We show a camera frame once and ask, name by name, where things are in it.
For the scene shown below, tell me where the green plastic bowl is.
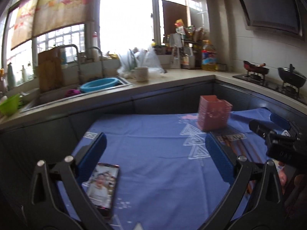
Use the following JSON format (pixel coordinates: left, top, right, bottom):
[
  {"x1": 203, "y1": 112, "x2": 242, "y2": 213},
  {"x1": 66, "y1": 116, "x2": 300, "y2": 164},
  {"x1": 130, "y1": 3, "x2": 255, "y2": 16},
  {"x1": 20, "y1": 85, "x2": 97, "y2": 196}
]
[{"x1": 0, "y1": 94, "x2": 20, "y2": 116}]

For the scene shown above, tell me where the pink utensil holder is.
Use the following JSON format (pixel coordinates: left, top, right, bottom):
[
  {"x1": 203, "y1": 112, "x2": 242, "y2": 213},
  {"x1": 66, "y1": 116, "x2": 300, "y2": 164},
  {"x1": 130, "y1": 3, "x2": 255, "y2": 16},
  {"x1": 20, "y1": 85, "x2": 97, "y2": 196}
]
[{"x1": 197, "y1": 95, "x2": 233, "y2": 132}]

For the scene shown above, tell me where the chopsticks package box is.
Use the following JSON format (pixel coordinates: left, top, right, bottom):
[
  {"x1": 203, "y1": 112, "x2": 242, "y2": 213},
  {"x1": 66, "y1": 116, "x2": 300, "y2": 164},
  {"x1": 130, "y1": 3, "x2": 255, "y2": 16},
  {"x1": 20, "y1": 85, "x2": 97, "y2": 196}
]
[{"x1": 209, "y1": 126, "x2": 267, "y2": 163}]

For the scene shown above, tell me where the steel sink faucet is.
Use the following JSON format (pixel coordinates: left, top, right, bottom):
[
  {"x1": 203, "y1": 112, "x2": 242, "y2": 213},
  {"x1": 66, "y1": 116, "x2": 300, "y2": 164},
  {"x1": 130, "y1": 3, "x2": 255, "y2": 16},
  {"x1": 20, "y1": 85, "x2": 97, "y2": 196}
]
[{"x1": 58, "y1": 44, "x2": 82, "y2": 85}]

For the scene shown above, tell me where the purple cloth in sink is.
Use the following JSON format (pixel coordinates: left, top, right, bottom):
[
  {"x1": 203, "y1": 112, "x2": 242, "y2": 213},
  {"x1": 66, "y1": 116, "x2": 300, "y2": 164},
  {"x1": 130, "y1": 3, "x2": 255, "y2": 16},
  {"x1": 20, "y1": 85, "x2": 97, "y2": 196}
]
[{"x1": 64, "y1": 89, "x2": 81, "y2": 98}]

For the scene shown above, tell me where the wooden cutting board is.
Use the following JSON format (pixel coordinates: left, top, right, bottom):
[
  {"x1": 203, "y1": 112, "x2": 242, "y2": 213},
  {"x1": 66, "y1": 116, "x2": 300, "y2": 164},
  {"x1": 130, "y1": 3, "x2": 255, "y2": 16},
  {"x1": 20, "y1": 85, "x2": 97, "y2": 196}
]
[{"x1": 38, "y1": 47, "x2": 64, "y2": 93}]

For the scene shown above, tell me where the black range hood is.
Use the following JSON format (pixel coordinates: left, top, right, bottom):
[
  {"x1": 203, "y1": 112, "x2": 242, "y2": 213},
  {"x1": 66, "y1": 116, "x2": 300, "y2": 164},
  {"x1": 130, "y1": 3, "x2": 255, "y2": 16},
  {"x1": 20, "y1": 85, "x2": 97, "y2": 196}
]
[{"x1": 237, "y1": 0, "x2": 306, "y2": 41}]

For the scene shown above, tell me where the black wok with lid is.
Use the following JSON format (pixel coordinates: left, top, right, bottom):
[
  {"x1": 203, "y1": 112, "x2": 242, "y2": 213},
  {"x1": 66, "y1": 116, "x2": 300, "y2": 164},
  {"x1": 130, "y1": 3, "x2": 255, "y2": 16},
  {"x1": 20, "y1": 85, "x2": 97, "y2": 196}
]
[{"x1": 278, "y1": 64, "x2": 306, "y2": 88}]

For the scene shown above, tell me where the white printed mug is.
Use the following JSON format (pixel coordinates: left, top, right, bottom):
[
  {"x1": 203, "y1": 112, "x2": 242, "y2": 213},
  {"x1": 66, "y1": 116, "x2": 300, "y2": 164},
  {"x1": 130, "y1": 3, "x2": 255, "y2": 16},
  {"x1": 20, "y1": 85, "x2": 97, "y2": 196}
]
[{"x1": 131, "y1": 67, "x2": 148, "y2": 82}]

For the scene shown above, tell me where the blue plastic basin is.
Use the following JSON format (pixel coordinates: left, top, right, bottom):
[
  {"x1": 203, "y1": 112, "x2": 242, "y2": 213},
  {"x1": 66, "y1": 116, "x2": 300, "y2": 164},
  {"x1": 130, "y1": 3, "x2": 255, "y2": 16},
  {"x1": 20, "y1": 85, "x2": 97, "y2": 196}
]
[{"x1": 80, "y1": 77, "x2": 119, "y2": 93}]

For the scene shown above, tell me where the blue printed tablecloth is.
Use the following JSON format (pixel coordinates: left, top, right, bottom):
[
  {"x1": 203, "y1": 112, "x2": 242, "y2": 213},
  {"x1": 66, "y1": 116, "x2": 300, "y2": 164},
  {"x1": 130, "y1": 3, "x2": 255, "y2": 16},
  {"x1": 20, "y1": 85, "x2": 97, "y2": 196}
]
[{"x1": 56, "y1": 107, "x2": 292, "y2": 230}]

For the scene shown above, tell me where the stainless steel sink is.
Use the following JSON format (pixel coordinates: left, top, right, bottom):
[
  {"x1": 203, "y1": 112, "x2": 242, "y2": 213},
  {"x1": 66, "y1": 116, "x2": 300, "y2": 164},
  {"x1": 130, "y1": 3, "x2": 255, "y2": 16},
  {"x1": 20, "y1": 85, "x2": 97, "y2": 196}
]
[{"x1": 20, "y1": 76, "x2": 132, "y2": 113}]

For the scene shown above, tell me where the cooking oil bottle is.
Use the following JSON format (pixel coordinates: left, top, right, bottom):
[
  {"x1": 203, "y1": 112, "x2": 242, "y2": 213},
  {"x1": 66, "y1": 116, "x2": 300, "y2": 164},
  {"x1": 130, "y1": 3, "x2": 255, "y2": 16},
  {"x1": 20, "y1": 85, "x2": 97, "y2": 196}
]
[{"x1": 201, "y1": 40, "x2": 217, "y2": 71}]

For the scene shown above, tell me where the clear plastic bag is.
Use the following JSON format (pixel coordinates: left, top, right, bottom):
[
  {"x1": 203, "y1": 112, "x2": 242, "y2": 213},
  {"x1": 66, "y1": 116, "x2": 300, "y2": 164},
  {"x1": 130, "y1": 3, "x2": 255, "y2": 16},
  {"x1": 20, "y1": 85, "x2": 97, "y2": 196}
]
[{"x1": 117, "y1": 47, "x2": 165, "y2": 78}]

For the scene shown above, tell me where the red-black frying pan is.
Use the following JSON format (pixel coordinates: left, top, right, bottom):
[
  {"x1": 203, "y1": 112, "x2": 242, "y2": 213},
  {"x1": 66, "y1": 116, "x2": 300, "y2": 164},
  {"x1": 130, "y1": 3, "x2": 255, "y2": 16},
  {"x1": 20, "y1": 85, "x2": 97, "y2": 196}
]
[{"x1": 243, "y1": 61, "x2": 269, "y2": 76}]

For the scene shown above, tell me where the patterned roller blind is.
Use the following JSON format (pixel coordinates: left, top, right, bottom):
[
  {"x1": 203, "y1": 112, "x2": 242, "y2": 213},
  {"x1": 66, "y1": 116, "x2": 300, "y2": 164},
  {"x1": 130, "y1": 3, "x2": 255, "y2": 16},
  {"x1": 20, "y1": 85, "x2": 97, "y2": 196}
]
[{"x1": 11, "y1": 0, "x2": 93, "y2": 49}]

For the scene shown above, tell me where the smartphone with lit screen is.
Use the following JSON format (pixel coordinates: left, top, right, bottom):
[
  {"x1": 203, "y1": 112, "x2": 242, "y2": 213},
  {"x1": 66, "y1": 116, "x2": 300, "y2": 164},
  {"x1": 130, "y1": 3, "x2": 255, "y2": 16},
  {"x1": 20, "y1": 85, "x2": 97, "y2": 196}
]
[{"x1": 82, "y1": 163, "x2": 120, "y2": 218}]

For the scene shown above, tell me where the black gas stove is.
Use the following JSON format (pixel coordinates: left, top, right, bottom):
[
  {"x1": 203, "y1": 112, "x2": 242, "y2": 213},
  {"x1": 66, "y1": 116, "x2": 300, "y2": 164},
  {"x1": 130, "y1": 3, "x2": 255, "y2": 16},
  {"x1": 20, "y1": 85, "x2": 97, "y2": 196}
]
[{"x1": 233, "y1": 73, "x2": 306, "y2": 105}]

